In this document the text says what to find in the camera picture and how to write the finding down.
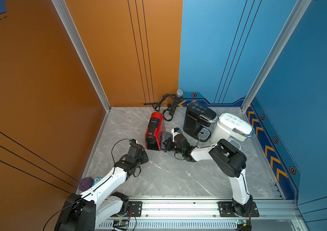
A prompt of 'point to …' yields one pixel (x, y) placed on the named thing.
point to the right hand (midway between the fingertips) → (163, 142)
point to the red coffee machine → (156, 128)
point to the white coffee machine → (232, 128)
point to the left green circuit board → (120, 224)
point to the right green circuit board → (244, 224)
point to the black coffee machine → (197, 120)
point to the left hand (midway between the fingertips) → (145, 152)
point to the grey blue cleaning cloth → (165, 136)
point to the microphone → (168, 114)
